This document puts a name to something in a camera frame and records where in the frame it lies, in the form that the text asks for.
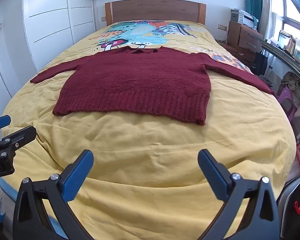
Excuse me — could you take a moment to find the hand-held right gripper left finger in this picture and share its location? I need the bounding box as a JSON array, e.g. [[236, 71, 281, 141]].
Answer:
[[12, 149, 94, 240]]

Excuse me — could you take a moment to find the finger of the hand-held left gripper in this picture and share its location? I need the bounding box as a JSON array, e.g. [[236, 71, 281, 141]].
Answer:
[[0, 115, 11, 133], [2, 125, 37, 155]]

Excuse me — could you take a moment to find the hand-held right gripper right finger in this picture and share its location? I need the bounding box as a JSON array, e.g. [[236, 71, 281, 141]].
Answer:
[[198, 149, 280, 240]]

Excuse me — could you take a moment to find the dark red knit sweater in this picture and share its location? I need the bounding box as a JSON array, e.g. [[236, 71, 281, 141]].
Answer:
[[30, 46, 275, 126]]

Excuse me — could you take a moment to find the yellow printed duvet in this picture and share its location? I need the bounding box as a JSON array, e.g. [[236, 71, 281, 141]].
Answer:
[[1, 19, 297, 240]]

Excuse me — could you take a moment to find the black case with red clip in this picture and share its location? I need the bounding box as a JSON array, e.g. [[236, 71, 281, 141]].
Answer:
[[276, 172, 300, 240]]

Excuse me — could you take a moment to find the purple stool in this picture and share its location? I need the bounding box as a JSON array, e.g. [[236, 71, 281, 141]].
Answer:
[[277, 85, 300, 120]]

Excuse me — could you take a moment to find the white wardrobe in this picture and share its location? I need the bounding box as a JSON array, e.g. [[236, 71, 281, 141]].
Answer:
[[22, 0, 95, 73]]

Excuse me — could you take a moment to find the brown garment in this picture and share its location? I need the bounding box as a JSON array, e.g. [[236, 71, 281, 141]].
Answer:
[[281, 71, 300, 119]]

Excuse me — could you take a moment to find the black bag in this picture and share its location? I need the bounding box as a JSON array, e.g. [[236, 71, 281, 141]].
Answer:
[[252, 49, 268, 76]]

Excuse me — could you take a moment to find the low wooden nightstand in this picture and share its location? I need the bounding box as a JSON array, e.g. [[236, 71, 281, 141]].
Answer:
[[216, 40, 256, 68]]

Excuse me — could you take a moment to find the wooden chest of drawers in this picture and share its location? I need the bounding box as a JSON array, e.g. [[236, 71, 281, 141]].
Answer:
[[227, 21, 264, 53]]

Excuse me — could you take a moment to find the white printer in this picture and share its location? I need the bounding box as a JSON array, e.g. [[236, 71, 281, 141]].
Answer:
[[231, 9, 259, 30]]

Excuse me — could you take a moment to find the wooden headboard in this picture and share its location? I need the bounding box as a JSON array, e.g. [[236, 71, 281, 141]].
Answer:
[[105, 0, 207, 27]]

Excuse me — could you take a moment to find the window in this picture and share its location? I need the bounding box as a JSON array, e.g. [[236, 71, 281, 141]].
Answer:
[[271, 0, 300, 60]]

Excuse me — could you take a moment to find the long teal curtain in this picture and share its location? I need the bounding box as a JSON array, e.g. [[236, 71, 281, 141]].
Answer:
[[245, 0, 263, 30]]

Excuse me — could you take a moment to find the grey metal rail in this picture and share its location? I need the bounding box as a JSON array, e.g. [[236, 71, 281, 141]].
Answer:
[[261, 41, 300, 80]]

